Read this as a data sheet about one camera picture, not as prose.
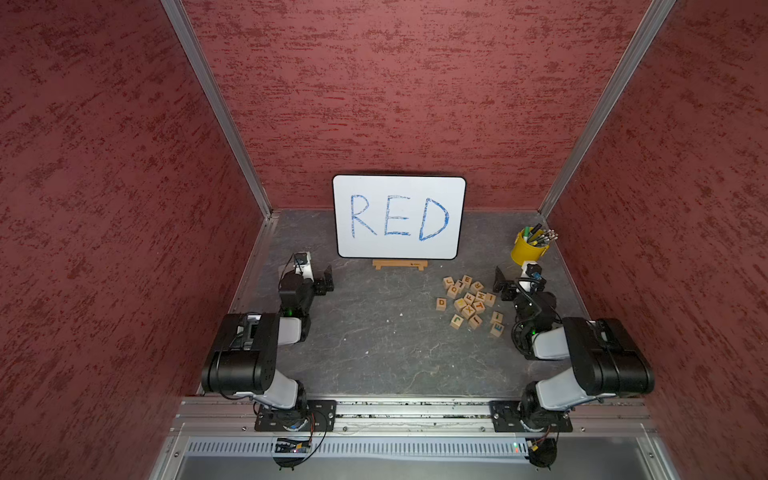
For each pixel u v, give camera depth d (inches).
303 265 31.2
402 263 38.5
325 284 33.5
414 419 29.6
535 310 25.1
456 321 34.7
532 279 29.2
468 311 35.5
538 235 38.9
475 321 35.1
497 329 34.4
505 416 29.2
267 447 27.8
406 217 36.5
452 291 37.3
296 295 27.4
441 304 36.2
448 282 38.3
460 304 36.3
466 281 38.3
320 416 28.5
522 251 39.8
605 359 17.7
